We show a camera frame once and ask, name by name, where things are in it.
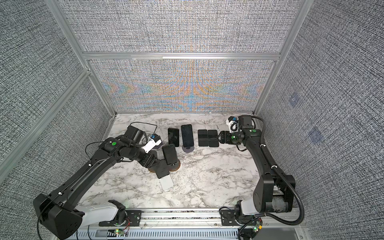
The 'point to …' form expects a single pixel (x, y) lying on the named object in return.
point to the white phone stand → (166, 182)
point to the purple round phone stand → (188, 149)
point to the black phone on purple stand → (187, 135)
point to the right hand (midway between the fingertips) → (223, 137)
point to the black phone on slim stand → (173, 136)
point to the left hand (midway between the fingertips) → (155, 159)
